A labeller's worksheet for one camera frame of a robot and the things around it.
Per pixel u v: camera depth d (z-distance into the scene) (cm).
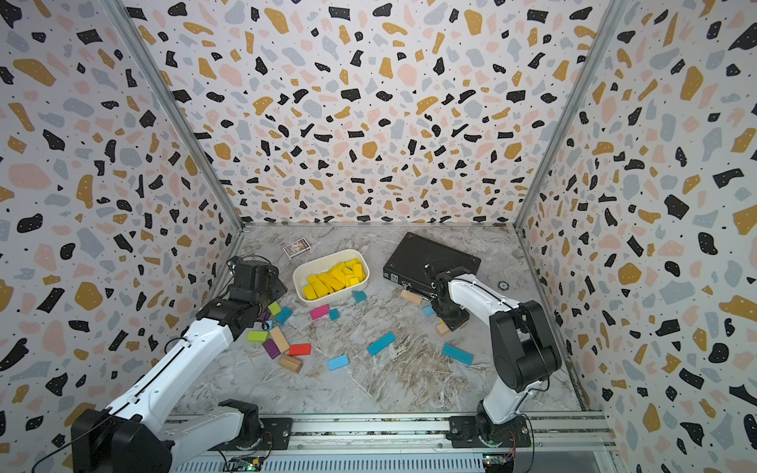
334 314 95
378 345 90
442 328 91
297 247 112
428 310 95
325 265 104
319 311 95
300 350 91
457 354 88
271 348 88
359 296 100
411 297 100
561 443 76
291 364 84
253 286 62
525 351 47
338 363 86
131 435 37
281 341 90
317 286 99
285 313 94
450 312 81
